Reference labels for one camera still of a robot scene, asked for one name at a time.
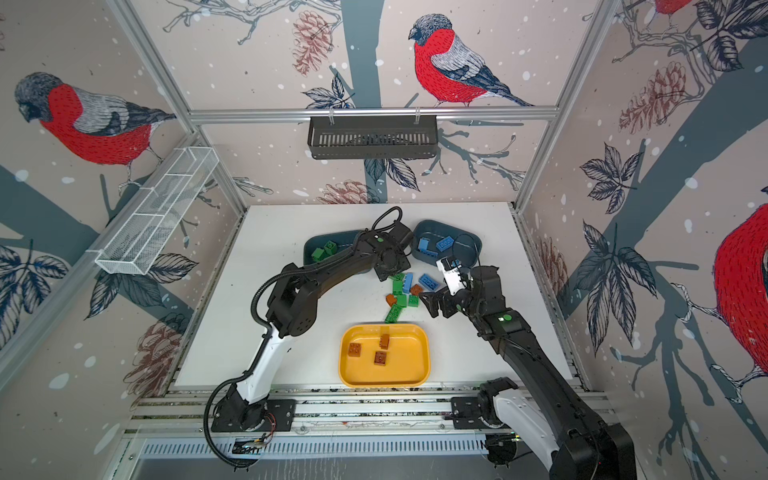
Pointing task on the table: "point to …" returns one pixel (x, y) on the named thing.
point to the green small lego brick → (413, 300)
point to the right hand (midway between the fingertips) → (433, 289)
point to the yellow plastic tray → (408, 361)
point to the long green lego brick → (393, 314)
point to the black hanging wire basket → (373, 137)
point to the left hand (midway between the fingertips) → (403, 268)
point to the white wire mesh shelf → (136, 243)
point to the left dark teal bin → (323, 245)
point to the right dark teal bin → (432, 240)
